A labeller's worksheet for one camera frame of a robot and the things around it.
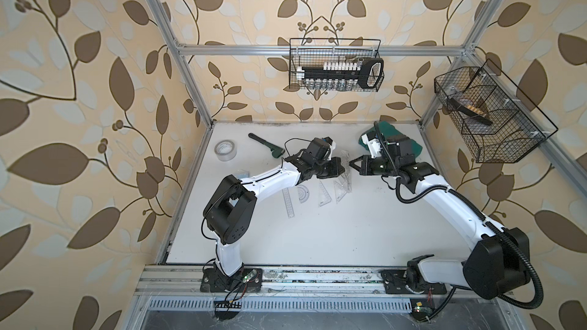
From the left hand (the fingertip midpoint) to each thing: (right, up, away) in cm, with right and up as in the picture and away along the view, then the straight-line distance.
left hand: (344, 166), depth 84 cm
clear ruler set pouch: (+1, -6, +3) cm, 6 cm away
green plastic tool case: (+28, +15, +29) cm, 43 cm away
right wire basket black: (+48, +16, -10) cm, 52 cm away
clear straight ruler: (-20, -20, +6) cm, 29 cm away
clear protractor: (-15, -13, +12) cm, 23 cm away
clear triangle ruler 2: (0, -12, +12) cm, 17 cm away
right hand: (+2, +1, -3) cm, 3 cm away
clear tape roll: (-52, +5, +25) cm, 58 cm away
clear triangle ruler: (-7, -14, +11) cm, 19 cm away
